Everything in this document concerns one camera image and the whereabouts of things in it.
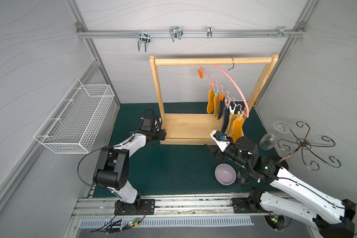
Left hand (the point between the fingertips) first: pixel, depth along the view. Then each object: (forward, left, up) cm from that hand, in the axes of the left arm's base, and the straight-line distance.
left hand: (162, 133), depth 94 cm
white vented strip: (-47, +19, -10) cm, 52 cm away
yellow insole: (-2, -41, +14) cm, 43 cm away
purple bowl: (-23, -38, -7) cm, 45 cm away
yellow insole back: (+10, -31, +18) cm, 37 cm away
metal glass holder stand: (-25, -66, +23) cm, 74 cm away
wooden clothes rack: (+9, -20, -8) cm, 23 cm away
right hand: (-16, -27, +20) cm, 37 cm away
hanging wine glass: (-12, -59, +25) cm, 65 cm away
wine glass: (-12, -59, +12) cm, 61 cm away
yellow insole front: (-4, -44, +9) cm, 46 cm away
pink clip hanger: (+8, -36, +25) cm, 44 cm away
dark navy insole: (+3, -35, +20) cm, 41 cm away
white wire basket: (-13, +37, +24) cm, 46 cm away
